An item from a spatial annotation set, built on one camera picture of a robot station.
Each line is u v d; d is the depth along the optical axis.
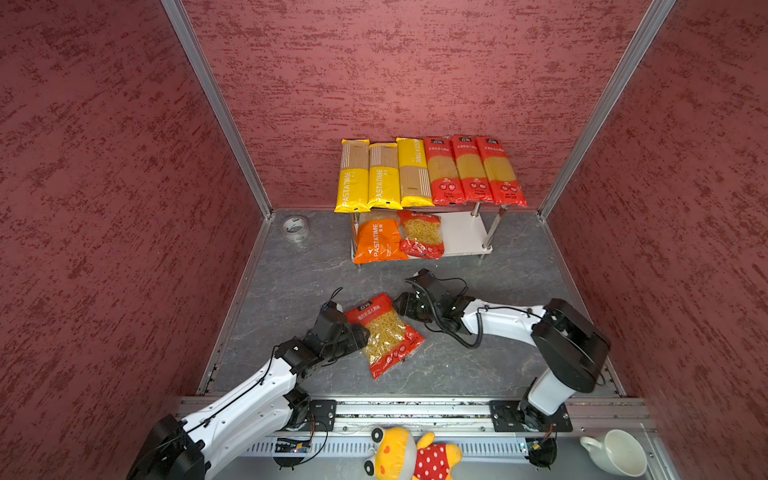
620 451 0.67
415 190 0.76
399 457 0.63
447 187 0.76
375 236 0.97
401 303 0.81
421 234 1.00
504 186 0.76
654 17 0.71
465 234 1.03
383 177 0.79
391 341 0.83
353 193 0.74
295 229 1.12
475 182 0.77
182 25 0.73
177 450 0.44
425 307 0.76
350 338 0.73
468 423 0.74
